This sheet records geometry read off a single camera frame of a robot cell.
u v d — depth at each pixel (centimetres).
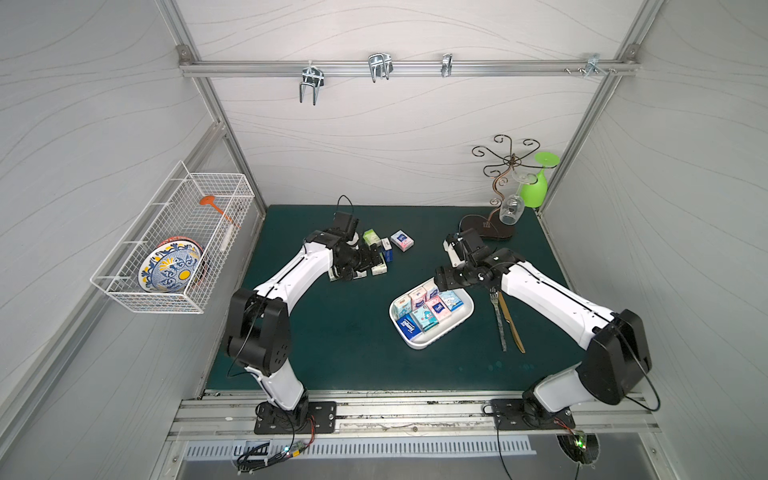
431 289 87
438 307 90
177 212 72
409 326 86
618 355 45
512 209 93
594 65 76
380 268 100
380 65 76
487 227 115
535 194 95
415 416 75
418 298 88
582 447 72
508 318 91
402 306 86
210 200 80
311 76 78
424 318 88
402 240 108
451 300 91
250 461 69
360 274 99
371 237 108
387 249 101
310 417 73
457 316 90
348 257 75
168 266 62
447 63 72
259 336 46
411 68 79
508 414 73
